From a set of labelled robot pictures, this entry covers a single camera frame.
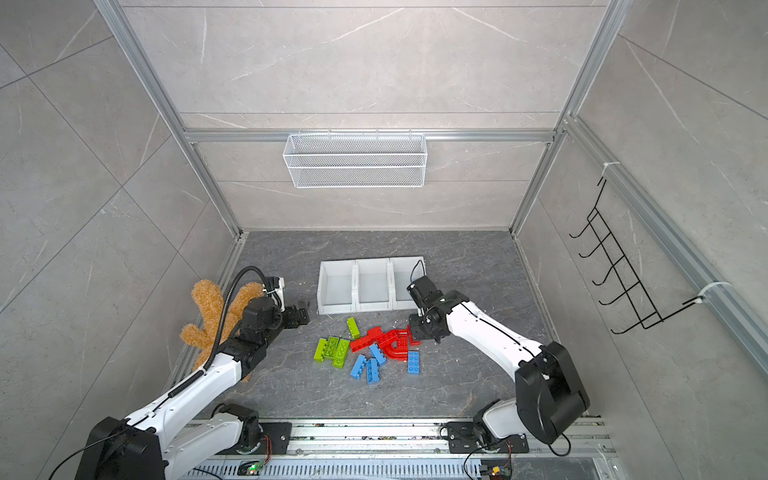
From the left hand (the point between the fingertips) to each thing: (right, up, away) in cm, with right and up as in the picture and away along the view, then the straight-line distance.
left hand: (297, 296), depth 85 cm
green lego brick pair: (+11, -17, +2) cm, 20 cm away
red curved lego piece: (+29, -15, +3) cm, 32 cm away
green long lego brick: (+16, -10, +5) cm, 19 cm away
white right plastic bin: (+32, +6, +22) cm, 40 cm away
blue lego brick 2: (+23, -17, 0) cm, 29 cm away
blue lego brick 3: (+18, -20, -2) cm, 27 cm away
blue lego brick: (+34, -19, 0) cm, 39 cm away
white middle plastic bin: (+21, 0, +16) cm, 26 cm away
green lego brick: (+6, -17, 0) cm, 18 cm away
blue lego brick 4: (+22, -20, -4) cm, 30 cm away
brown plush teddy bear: (-26, -1, +1) cm, 26 cm away
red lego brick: (+22, -12, +3) cm, 25 cm away
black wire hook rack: (+83, +1, -21) cm, 85 cm away
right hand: (+37, -10, 0) cm, 38 cm away
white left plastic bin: (+8, +1, +18) cm, 19 cm away
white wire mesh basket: (+15, +45, +15) cm, 50 cm away
